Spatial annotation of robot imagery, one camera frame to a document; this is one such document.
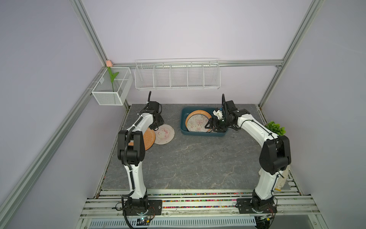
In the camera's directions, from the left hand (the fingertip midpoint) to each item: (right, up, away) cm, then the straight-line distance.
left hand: (160, 123), depth 99 cm
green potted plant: (+75, -4, -14) cm, 77 cm away
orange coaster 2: (-8, -11, +1) cm, 14 cm away
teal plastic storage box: (+17, +9, +13) cm, 23 cm away
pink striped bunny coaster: (+2, -9, +3) cm, 9 cm away
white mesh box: (-32, +20, -14) cm, 40 cm away
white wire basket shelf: (+11, +37, +7) cm, 40 cm away
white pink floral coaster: (+26, 0, +6) cm, 27 cm away
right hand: (+33, -2, -10) cm, 34 cm away
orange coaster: (+27, +9, +13) cm, 31 cm away
